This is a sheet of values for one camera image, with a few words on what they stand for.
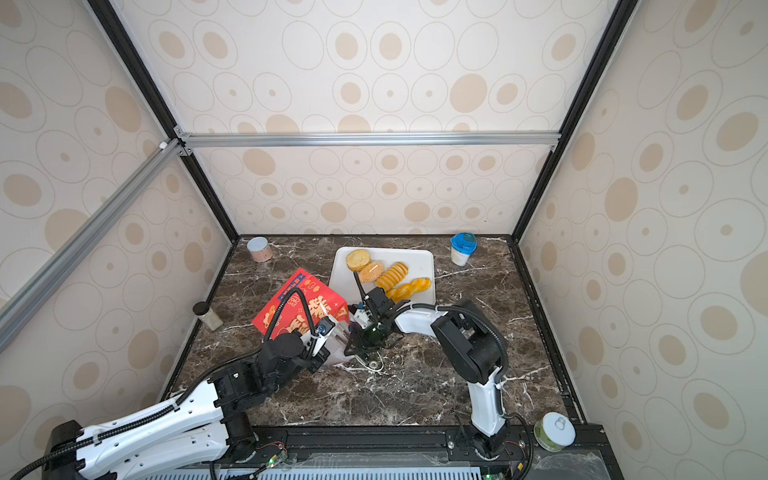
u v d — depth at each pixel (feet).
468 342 1.67
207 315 2.94
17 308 1.68
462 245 3.45
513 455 2.38
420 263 3.62
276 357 1.73
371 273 3.36
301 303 1.91
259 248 3.59
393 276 3.38
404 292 3.28
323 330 2.05
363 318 2.81
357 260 3.48
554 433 2.35
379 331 2.60
